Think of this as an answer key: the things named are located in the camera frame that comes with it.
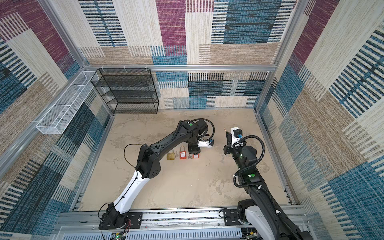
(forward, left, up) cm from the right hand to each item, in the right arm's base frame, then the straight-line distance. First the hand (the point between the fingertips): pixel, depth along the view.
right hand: (227, 134), depth 77 cm
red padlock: (-1, +16, -21) cm, 27 cm away
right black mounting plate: (-33, +1, -22) cm, 40 cm away
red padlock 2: (+1, +24, -21) cm, 32 cm away
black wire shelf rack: (+46, +64, -6) cm, 79 cm away
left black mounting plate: (-33, +47, -23) cm, 62 cm away
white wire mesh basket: (+3, +81, +11) cm, 82 cm away
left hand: (+4, +16, -17) cm, 24 cm away
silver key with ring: (0, +20, -23) cm, 30 cm away
